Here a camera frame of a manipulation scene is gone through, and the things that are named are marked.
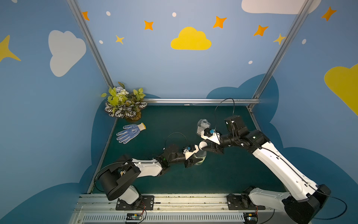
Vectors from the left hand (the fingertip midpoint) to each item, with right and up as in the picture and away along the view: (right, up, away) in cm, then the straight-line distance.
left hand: (200, 152), depth 78 cm
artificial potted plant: (-50, +28, +11) cm, 58 cm away
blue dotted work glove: (-49, +10, +26) cm, 57 cm away
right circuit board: (+26, -34, -5) cm, 43 cm away
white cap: (-1, +6, -10) cm, 12 cm away
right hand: (+1, +8, -8) cm, 11 cm away
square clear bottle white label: (+4, +15, +17) cm, 23 cm away
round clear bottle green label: (-1, +1, -9) cm, 9 cm away
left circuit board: (-36, -32, -7) cm, 49 cm away
